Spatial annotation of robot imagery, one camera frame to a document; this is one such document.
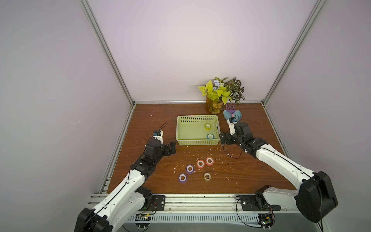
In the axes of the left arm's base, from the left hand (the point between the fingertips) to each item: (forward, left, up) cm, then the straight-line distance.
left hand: (170, 142), depth 82 cm
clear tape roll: (-15, -22, -13) cm, 29 cm away
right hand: (+7, -34, +2) cm, 34 cm away
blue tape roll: (+11, -25, -12) cm, 30 cm away
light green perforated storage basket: (+18, -17, -14) cm, 29 cm away
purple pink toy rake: (+36, -44, -13) cm, 58 cm away
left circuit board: (-36, +13, -17) cm, 42 cm away
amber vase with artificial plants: (+30, -31, +12) cm, 44 cm away
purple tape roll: (-11, -11, -13) cm, 21 cm away
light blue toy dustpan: (+33, -49, -14) cm, 61 cm away
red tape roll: (-6, -23, -13) cm, 27 cm away
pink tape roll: (-8, -18, -13) cm, 23 cm away
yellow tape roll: (+20, -24, -12) cm, 33 cm away
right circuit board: (-35, -50, -14) cm, 62 cm away
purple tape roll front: (-16, -7, -13) cm, 22 cm away
